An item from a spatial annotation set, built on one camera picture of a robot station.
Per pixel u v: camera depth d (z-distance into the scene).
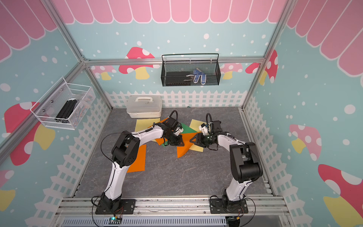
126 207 0.75
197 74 0.88
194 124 1.12
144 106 1.13
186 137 0.89
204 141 0.82
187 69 0.94
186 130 1.05
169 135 0.84
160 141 0.96
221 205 0.74
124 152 0.57
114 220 0.73
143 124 1.09
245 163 0.48
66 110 0.70
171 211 0.74
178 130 0.88
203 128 0.88
